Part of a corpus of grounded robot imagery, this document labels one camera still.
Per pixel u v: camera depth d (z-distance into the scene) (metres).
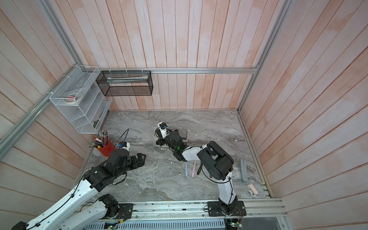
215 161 0.52
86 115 0.78
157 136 0.86
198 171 0.87
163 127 0.76
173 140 0.71
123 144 0.67
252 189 0.78
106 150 0.88
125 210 0.74
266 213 0.74
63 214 0.44
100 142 0.90
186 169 0.88
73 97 0.73
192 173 0.86
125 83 1.04
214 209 0.73
